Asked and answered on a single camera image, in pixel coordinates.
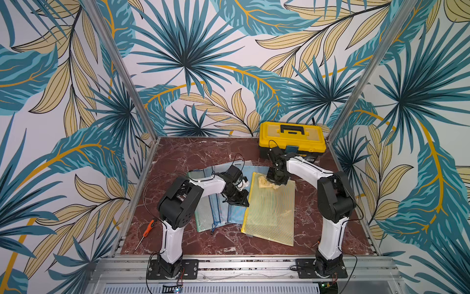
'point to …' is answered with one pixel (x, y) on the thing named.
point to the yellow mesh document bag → (270, 212)
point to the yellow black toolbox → (309, 138)
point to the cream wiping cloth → (264, 183)
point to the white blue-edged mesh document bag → (218, 207)
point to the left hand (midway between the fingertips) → (248, 206)
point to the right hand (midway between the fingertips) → (271, 180)
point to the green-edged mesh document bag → (207, 214)
